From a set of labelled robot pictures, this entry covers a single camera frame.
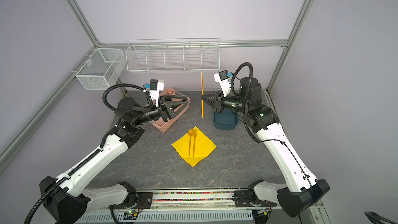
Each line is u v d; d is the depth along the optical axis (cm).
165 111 52
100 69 96
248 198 74
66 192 39
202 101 61
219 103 53
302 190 37
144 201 73
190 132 96
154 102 53
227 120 104
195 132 97
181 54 96
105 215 71
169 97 57
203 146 92
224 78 53
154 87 51
